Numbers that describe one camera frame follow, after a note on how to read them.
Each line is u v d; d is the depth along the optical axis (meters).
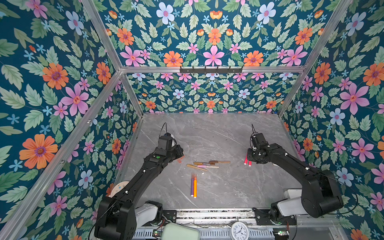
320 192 0.43
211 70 0.93
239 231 0.67
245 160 0.93
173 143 0.68
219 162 0.93
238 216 0.75
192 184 0.84
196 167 0.91
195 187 0.83
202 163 0.92
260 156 0.64
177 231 0.69
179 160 0.95
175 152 0.75
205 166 0.91
